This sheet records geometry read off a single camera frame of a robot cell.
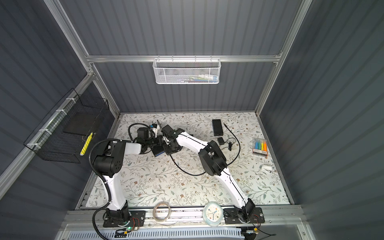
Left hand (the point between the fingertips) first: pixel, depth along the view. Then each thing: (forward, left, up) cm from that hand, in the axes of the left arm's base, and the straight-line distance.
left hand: (168, 139), depth 101 cm
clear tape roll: (-44, +5, -4) cm, 44 cm away
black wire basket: (-13, +46, +25) cm, 54 cm away
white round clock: (-46, -24, 0) cm, 52 cm away
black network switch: (-11, +5, +4) cm, 13 cm away
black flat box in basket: (-6, +41, +26) cm, 49 cm away
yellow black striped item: (-19, +35, +24) cm, 46 cm away
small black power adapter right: (-3, -36, -1) cm, 36 cm away
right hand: (-9, -1, -3) cm, 9 cm away
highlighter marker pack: (-9, -62, -1) cm, 62 cm away
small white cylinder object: (-24, -61, 0) cm, 65 cm away
